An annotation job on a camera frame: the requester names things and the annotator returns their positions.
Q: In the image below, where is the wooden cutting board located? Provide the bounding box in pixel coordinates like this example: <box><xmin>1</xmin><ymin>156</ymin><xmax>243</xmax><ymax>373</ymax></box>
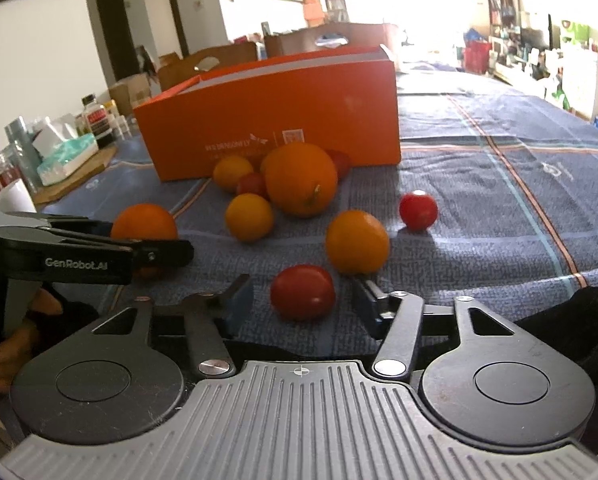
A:
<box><xmin>33</xmin><ymin>146</ymin><xmax>118</xmax><ymax>205</ymax></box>

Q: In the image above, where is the orange paper bag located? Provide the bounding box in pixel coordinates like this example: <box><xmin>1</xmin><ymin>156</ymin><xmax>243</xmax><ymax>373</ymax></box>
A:
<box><xmin>303</xmin><ymin>2</ymin><xmax>326</xmax><ymax>27</ymax></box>

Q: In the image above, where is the grey plastic container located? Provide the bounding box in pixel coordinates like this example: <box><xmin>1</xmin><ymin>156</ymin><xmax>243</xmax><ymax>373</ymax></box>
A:
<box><xmin>4</xmin><ymin>116</ymin><xmax>37</xmax><ymax>186</ymax></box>

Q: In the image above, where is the large orange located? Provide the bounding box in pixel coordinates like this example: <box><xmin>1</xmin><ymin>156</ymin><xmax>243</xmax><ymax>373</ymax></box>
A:
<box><xmin>261</xmin><ymin>142</ymin><xmax>339</xmax><ymax>218</ymax></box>

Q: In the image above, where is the brown cardboard box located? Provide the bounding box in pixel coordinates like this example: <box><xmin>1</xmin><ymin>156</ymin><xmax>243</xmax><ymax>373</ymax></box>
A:
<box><xmin>108</xmin><ymin>74</ymin><xmax>152</xmax><ymax>117</ymax></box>

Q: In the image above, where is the white cabinet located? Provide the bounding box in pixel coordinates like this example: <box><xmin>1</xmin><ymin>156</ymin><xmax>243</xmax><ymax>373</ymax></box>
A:
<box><xmin>560</xmin><ymin>42</ymin><xmax>598</xmax><ymax>122</ymax></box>

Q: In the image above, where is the white container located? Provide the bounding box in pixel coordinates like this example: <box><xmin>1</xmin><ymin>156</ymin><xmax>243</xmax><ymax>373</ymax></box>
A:
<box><xmin>0</xmin><ymin>179</ymin><xmax>38</xmax><ymax>216</ymax></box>

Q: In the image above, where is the red basket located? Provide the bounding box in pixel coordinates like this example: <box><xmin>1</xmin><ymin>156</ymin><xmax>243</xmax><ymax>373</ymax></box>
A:
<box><xmin>464</xmin><ymin>40</ymin><xmax>493</xmax><ymax>74</ymax></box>

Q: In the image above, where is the dark wooden door frame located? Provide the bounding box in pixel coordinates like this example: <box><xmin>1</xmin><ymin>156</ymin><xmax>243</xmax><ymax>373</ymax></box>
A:
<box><xmin>93</xmin><ymin>0</ymin><xmax>191</xmax><ymax>82</ymax></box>

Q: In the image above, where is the teal white tissue box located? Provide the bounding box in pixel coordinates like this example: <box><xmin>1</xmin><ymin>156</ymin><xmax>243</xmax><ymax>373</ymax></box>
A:
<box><xmin>31</xmin><ymin>117</ymin><xmax>100</xmax><ymax>187</ymax></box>

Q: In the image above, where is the black television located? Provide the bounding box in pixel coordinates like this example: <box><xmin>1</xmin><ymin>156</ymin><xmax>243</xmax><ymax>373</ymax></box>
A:
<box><xmin>522</xmin><ymin>12</ymin><xmax>561</xmax><ymax>52</ymax></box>

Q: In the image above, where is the person's left hand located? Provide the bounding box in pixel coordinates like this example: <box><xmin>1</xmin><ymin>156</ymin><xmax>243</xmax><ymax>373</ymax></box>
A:
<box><xmin>0</xmin><ymin>287</ymin><xmax>64</xmax><ymax>393</ymax></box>

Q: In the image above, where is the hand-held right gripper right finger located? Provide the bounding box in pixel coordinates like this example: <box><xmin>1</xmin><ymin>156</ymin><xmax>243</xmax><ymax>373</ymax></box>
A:
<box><xmin>351</xmin><ymin>276</ymin><xmax>522</xmax><ymax>380</ymax></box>

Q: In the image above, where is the narrow bookshelf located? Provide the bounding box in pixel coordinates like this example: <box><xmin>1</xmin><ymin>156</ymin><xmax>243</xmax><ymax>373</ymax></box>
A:
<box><xmin>324</xmin><ymin>0</ymin><xmax>348</xmax><ymax>24</ymax></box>

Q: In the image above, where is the blue patterned tablecloth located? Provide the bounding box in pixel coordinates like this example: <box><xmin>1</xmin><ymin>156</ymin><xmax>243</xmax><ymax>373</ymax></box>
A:
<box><xmin>39</xmin><ymin>60</ymin><xmax>598</xmax><ymax>356</ymax></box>

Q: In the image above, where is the black cap red label bottle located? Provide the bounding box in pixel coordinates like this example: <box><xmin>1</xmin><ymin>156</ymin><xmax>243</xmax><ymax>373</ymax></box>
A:
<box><xmin>81</xmin><ymin>94</ymin><xmax>112</xmax><ymax>148</ymax></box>

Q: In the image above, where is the green box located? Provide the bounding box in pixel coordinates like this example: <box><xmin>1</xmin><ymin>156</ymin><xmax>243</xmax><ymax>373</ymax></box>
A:
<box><xmin>559</xmin><ymin>20</ymin><xmax>591</xmax><ymax>47</ymax></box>

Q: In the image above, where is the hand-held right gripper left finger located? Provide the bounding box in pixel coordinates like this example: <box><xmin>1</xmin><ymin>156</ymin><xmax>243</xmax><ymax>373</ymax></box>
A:
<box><xmin>91</xmin><ymin>274</ymin><xmax>255</xmax><ymax>380</ymax></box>

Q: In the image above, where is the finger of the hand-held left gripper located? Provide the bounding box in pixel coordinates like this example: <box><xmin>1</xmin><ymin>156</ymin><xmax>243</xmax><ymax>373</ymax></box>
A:
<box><xmin>129</xmin><ymin>239</ymin><xmax>196</xmax><ymax>270</ymax></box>
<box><xmin>49</xmin><ymin>216</ymin><xmax>112</xmax><ymax>239</ymax></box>

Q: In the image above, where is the tall cluttered bookshelf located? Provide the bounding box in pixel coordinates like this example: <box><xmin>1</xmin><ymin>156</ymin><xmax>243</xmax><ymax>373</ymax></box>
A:
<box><xmin>484</xmin><ymin>0</ymin><xmax>521</xmax><ymax>37</ymax></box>

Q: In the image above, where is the orange cardboard box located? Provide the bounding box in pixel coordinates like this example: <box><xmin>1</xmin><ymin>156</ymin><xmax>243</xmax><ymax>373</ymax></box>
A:
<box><xmin>133</xmin><ymin>45</ymin><xmax>402</xmax><ymax>183</ymax></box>

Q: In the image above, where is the red tomato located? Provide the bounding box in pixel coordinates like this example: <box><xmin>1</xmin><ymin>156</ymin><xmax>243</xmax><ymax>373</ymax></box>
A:
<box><xmin>399</xmin><ymin>191</ymin><xmax>439</xmax><ymax>232</ymax></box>
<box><xmin>270</xmin><ymin>265</ymin><xmax>336</xmax><ymax>322</ymax></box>
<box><xmin>235</xmin><ymin>172</ymin><xmax>270</xmax><ymax>201</ymax></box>
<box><xmin>324</xmin><ymin>149</ymin><xmax>352</xmax><ymax>181</ymax></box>

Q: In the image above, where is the wooden chair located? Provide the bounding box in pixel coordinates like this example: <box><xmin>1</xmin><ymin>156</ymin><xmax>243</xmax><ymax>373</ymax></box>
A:
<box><xmin>264</xmin><ymin>22</ymin><xmax>400</xmax><ymax>59</ymax></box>
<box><xmin>158</xmin><ymin>42</ymin><xmax>260</xmax><ymax>92</ymax></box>

